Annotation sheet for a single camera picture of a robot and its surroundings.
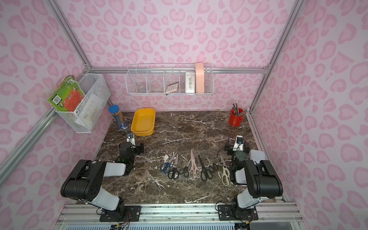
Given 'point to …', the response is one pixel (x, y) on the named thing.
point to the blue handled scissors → (166, 166)
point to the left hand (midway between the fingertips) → (133, 139)
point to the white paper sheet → (92, 108)
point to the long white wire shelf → (167, 79)
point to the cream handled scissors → (226, 176)
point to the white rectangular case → (257, 155)
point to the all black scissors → (205, 173)
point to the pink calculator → (172, 87)
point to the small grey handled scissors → (213, 166)
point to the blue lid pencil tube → (119, 116)
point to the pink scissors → (195, 171)
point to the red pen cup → (235, 117)
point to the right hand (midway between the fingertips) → (236, 138)
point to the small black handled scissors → (185, 170)
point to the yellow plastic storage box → (143, 122)
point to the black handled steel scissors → (173, 173)
